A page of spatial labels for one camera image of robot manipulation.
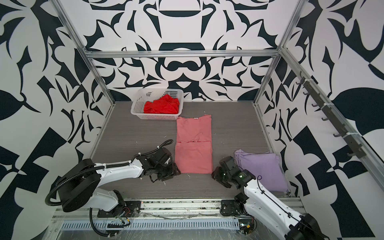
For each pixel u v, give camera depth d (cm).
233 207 74
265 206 49
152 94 118
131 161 57
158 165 68
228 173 64
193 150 93
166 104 111
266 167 85
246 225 71
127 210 73
